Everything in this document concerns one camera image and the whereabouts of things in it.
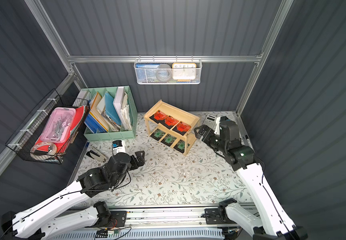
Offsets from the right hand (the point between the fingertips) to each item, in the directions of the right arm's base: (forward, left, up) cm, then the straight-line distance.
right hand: (204, 132), depth 69 cm
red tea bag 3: (+12, +10, -10) cm, 18 cm away
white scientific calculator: (+34, -12, -30) cm, 47 cm away
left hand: (-7, +32, -9) cm, 34 cm away
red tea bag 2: (+15, +17, -10) cm, 25 cm away
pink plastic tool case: (+2, +71, 0) cm, 71 cm away
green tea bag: (+20, +27, -29) cm, 45 cm away
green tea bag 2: (+16, +19, -29) cm, 38 cm away
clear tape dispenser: (-9, +69, -2) cm, 69 cm away
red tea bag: (+21, +24, -10) cm, 33 cm away
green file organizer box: (+24, +54, -12) cm, 60 cm away
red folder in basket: (+8, +63, 0) cm, 63 cm away
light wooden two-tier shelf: (+20, +6, -12) cm, 24 cm away
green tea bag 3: (+11, +11, -29) cm, 33 cm away
